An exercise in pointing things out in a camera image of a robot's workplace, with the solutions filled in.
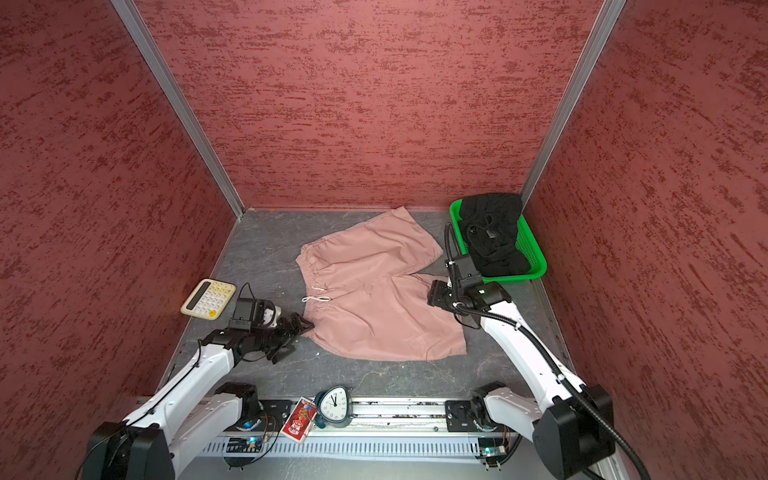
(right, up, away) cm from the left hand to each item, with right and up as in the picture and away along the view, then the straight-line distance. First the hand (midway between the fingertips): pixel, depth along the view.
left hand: (306, 341), depth 83 cm
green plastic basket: (+72, +29, +20) cm, 80 cm away
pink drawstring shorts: (+16, +12, +12) cm, 23 cm away
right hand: (+37, +11, -2) cm, 39 cm away
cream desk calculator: (-34, +10, +10) cm, 37 cm away
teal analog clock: (+10, -13, -11) cm, 20 cm away
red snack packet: (+2, -16, -11) cm, 19 cm away
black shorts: (+61, +36, +26) cm, 76 cm away
